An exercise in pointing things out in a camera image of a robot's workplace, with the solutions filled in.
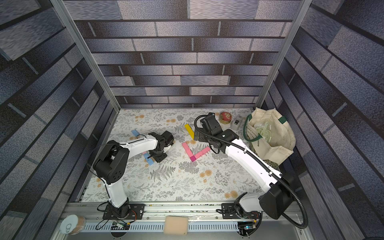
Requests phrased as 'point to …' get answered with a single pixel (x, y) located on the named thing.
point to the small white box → (236, 123)
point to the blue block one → (135, 132)
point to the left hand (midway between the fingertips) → (158, 156)
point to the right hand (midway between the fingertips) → (202, 132)
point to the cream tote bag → (271, 133)
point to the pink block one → (206, 150)
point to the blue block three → (146, 155)
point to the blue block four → (150, 162)
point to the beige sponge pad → (176, 225)
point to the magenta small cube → (193, 158)
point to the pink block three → (188, 151)
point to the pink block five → (184, 144)
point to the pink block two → (199, 154)
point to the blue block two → (149, 159)
